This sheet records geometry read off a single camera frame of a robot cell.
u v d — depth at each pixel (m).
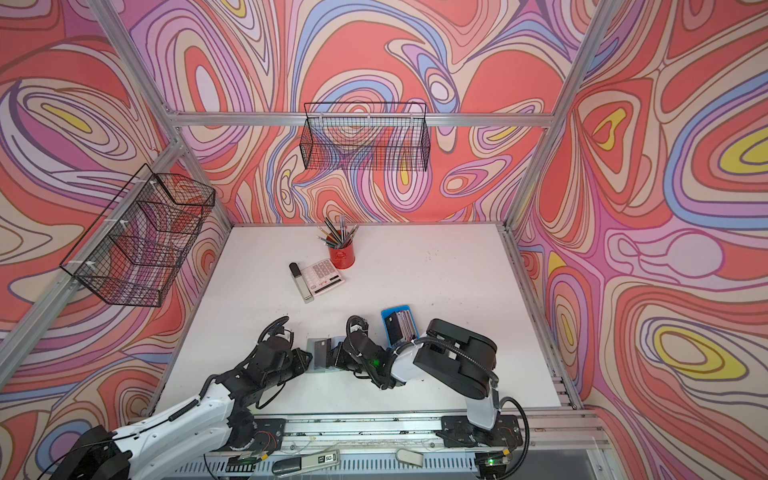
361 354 0.66
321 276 1.02
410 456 0.69
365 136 0.98
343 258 1.04
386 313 0.92
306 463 0.66
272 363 0.66
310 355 0.85
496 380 0.46
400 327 0.88
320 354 0.86
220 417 0.57
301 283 0.98
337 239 1.04
